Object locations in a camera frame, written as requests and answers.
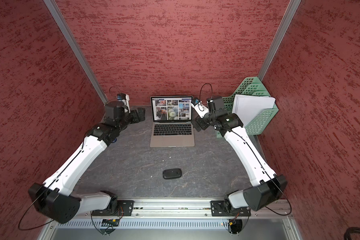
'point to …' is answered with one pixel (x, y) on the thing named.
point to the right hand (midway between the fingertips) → (199, 118)
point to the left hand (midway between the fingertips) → (136, 113)
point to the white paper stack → (248, 107)
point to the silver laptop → (171, 121)
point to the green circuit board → (110, 222)
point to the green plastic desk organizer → (252, 86)
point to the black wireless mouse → (172, 173)
